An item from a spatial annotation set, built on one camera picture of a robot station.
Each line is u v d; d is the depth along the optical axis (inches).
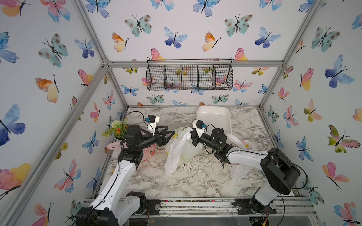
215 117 43.9
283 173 17.9
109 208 15.7
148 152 33.8
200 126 25.9
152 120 25.0
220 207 29.7
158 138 25.3
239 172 30.2
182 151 29.8
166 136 25.9
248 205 28.6
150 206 29.1
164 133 25.5
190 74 38.7
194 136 28.1
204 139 27.8
